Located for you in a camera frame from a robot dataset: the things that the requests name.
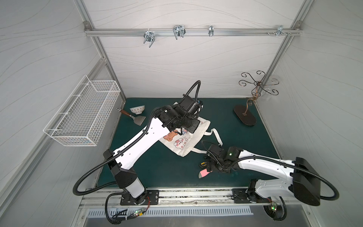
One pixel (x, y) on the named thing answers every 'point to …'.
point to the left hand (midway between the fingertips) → (194, 123)
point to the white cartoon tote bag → (184, 144)
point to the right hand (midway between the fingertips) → (212, 168)
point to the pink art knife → (203, 173)
